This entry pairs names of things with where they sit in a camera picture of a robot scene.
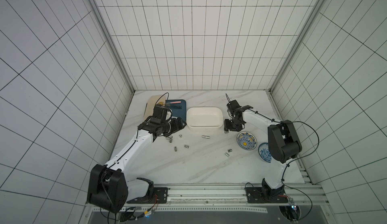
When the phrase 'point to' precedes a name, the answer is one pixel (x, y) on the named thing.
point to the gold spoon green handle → (174, 106)
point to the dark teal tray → (176, 112)
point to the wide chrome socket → (170, 140)
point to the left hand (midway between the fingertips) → (179, 129)
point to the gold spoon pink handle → (178, 102)
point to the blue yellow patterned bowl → (247, 141)
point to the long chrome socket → (208, 137)
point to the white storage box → (203, 117)
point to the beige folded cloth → (151, 102)
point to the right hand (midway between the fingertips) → (222, 128)
